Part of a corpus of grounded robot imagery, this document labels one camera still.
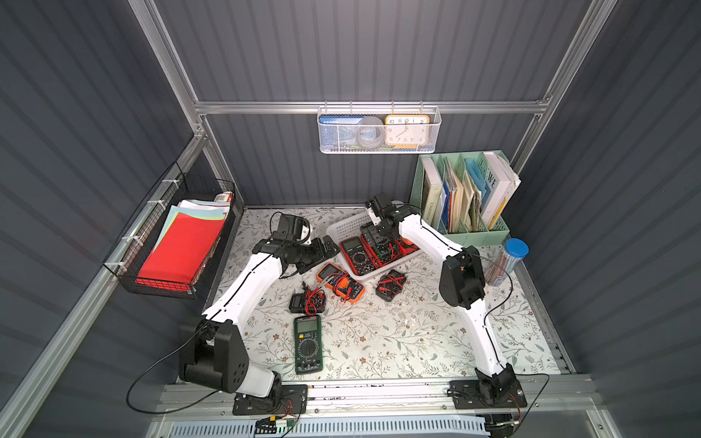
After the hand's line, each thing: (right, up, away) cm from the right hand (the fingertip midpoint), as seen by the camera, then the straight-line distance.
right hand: (386, 227), depth 101 cm
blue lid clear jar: (+37, -7, -19) cm, 42 cm away
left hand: (-20, -8, -18) cm, 28 cm away
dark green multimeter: (-1, -8, -5) cm, 9 cm away
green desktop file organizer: (+26, +12, -6) cm, 30 cm away
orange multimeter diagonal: (-13, -20, -10) cm, 26 cm away
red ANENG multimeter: (-11, -8, +1) cm, 14 cm away
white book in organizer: (+40, +16, -7) cm, 44 cm away
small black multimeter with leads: (+1, -20, -8) cm, 21 cm away
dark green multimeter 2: (-25, -35, -20) cm, 48 cm away
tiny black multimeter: (-26, -24, -14) cm, 38 cm away
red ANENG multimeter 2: (-2, -12, -2) cm, 13 cm away
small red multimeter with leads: (+5, -7, -3) cm, 9 cm away
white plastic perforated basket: (-13, 0, +4) cm, 13 cm away
